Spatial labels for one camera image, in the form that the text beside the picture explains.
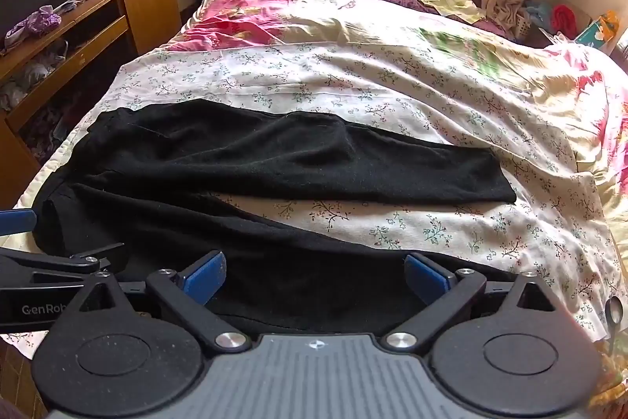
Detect grey cloth bundle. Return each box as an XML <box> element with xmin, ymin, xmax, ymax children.
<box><xmin>0</xmin><ymin>38</ymin><xmax>69</xmax><ymax>110</ymax></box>

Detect black pants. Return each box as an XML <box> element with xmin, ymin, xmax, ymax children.
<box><xmin>32</xmin><ymin>97</ymin><xmax>518</xmax><ymax>336</ymax></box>

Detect metal tool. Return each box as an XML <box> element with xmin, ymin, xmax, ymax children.
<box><xmin>605</xmin><ymin>295</ymin><xmax>623</xmax><ymax>351</ymax></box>

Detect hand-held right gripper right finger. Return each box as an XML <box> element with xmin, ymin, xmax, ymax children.
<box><xmin>383</xmin><ymin>253</ymin><xmax>556</xmax><ymax>353</ymax></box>

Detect green tissue box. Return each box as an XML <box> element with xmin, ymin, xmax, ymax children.
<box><xmin>574</xmin><ymin>11</ymin><xmax>621</xmax><ymax>54</ymax></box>

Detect white floral bed sheet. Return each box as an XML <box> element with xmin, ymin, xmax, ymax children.
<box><xmin>12</xmin><ymin>24</ymin><xmax>616</xmax><ymax>346</ymax></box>

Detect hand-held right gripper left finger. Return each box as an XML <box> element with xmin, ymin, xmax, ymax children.
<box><xmin>73</xmin><ymin>251</ymin><xmax>248</xmax><ymax>353</ymax></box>

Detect blue cloth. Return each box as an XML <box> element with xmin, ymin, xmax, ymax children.
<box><xmin>520</xmin><ymin>0</ymin><xmax>553</xmax><ymax>29</ymax></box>

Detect wooden desk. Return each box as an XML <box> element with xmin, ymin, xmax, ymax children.
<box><xmin>0</xmin><ymin>0</ymin><xmax>183</xmax><ymax>194</ymax></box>

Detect red cloth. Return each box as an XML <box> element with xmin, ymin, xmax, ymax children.
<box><xmin>552</xmin><ymin>4</ymin><xmax>582</xmax><ymax>34</ymax></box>

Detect pink floral quilt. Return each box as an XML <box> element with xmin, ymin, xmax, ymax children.
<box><xmin>167</xmin><ymin>0</ymin><xmax>628</xmax><ymax>400</ymax></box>

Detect purple cloth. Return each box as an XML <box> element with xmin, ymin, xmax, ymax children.
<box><xmin>5</xmin><ymin>4</ymin><xmax>62</xmax><ymax>49</ymax></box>

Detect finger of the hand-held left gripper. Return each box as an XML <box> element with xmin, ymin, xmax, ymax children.
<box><xmin>0</xmin><ymin>243</ymin><xmax>124</xmax><ymax>290</ymax></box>
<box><xmin>0</xmin><ymin>209</ymin><xmax>38</xmax><ymax>234</ymax></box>

